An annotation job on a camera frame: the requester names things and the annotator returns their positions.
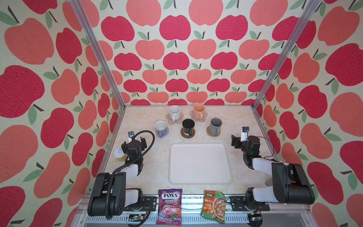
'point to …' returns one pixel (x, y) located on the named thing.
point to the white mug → (175, 112)
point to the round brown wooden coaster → (186, 135)
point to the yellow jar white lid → (119, 155)
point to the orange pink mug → (199, 110)
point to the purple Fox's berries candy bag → (169, 207)
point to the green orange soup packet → (214, 206)
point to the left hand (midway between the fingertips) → (135, 139)
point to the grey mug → (215, 126)
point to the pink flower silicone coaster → (191, 113)
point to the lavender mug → (161, 127)
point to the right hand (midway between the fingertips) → (242, 135)
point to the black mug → (188, 125)
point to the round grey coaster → (165, 135)
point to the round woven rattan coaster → (210, 135)
